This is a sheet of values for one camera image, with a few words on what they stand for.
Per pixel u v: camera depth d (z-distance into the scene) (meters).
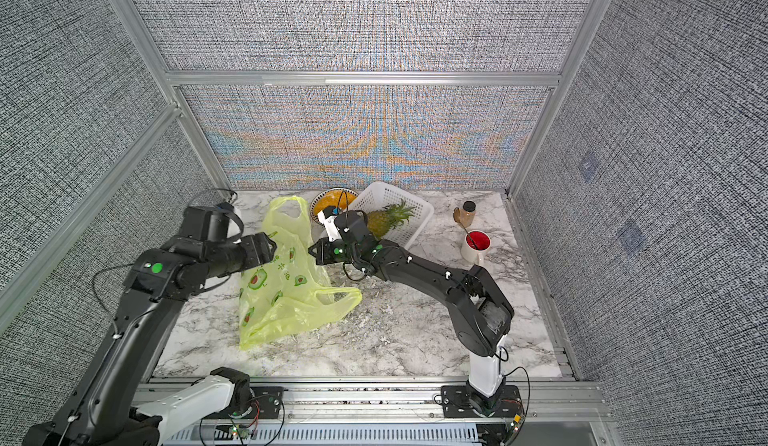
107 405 0.37
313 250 0.78
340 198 1.06
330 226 0.74
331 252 0.72
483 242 0.98
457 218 0.95
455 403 0.73
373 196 1.09
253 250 0.59
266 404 0.73
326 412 0.73
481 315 0.49
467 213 1.03
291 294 0.84
